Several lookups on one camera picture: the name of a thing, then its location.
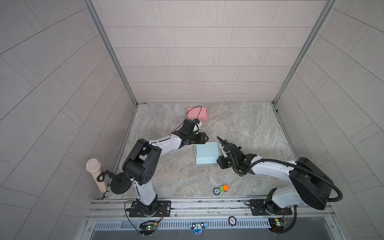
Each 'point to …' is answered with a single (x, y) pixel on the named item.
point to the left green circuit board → (147, 230)
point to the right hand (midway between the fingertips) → (217, 162)
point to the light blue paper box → (207, 153)
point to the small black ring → (216, 191)
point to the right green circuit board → (277, 224)
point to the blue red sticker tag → (198, 228)
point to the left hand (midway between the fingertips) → (209, 137)
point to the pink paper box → (197, 113)
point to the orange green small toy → (224, 188)
